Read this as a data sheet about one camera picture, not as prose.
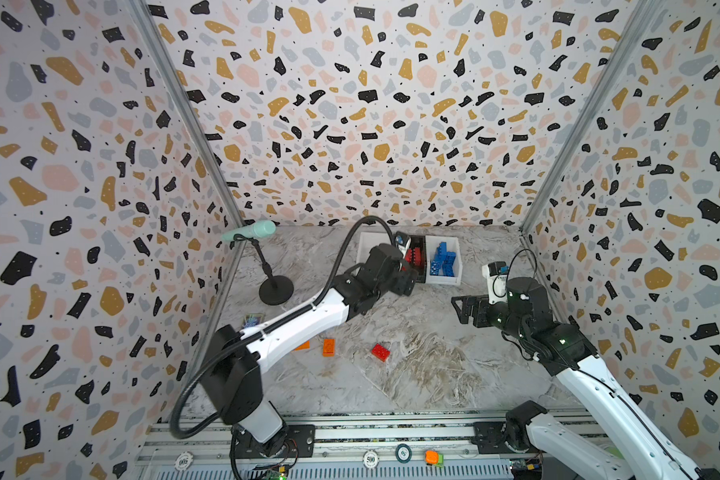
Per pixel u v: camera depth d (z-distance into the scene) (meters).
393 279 0.70
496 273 0.63
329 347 0.90
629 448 0.40
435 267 1.06
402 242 0.68
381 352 0.88
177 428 0.37
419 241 1.13
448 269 1.07
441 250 1.10
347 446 0.73
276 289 0.99
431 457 0.69
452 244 1.10
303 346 0.50
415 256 1.10
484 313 0.65
